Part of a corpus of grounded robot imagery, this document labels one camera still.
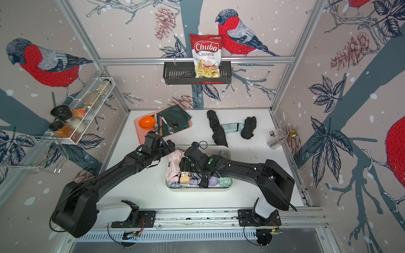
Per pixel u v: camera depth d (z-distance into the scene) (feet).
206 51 2.69
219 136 3.28
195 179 2.67
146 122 3.57
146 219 2.40
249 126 3.48
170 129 3.54
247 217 2.38
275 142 3.07
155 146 2.21
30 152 1.87
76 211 1.33
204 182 2.68
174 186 2.67
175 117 3.76
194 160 2.04
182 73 3.12
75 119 2.21
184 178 2.52
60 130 1.97
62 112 2.03
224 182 2.60
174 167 2.66
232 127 3.50
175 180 2.55
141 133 3.50
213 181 2.61
